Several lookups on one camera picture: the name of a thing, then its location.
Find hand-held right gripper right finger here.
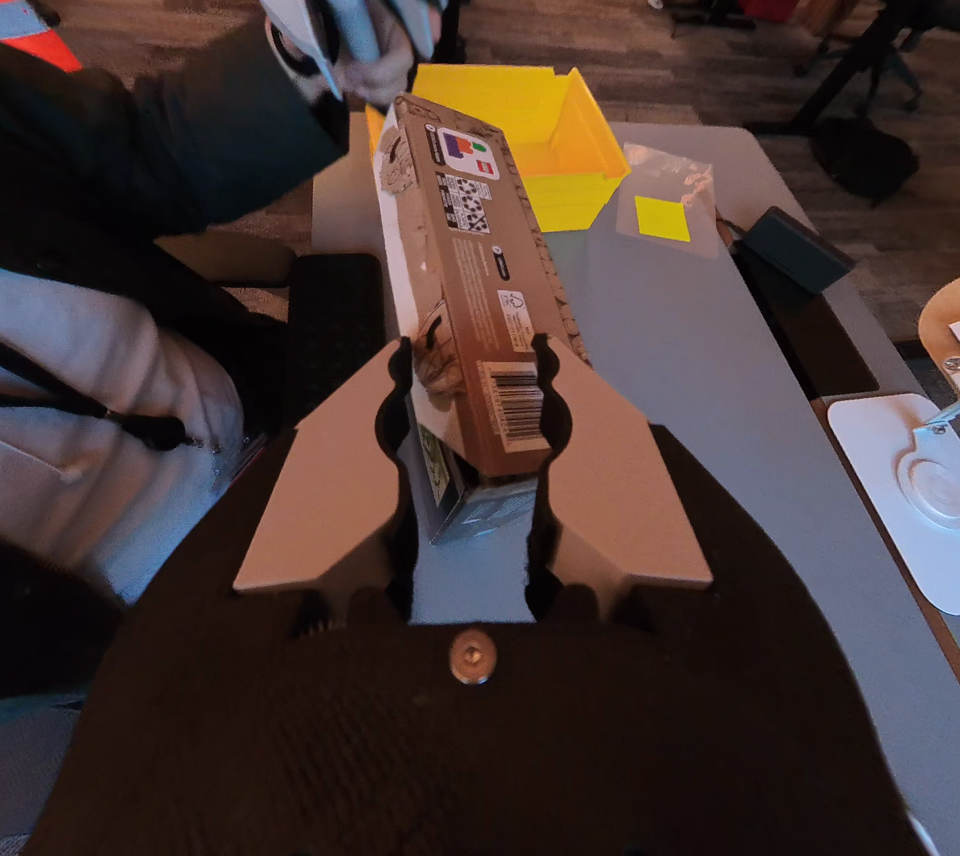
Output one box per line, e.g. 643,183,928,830
523,333,715,624

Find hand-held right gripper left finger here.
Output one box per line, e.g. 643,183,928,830
232,337,420,628

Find yellow plastic bin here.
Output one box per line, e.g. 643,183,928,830
365,62,631,234

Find brown cardboard box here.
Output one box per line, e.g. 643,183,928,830
372,92,594,545

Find person's left forearm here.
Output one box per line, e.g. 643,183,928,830
0,23,354,249

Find person's left hand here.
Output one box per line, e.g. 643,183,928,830
333,34,417,110

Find black office chair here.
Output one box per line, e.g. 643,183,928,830
288,254,387,422

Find person's legs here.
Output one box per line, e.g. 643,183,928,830
0,267,249,605

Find white monitor stand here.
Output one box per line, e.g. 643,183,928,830
827,392,960,617

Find orange safety vest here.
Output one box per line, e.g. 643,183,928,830
0,0,82,73

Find clear plastic bag yellow label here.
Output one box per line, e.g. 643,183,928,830
615,143,725,260

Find dark power adapter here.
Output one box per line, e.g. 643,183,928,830
731,207,856,298

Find round wooden board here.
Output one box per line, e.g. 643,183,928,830
918,278,960,392

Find black bag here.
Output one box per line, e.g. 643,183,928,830
813,117,920,200

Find black cable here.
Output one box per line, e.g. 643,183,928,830
0,342,189,452

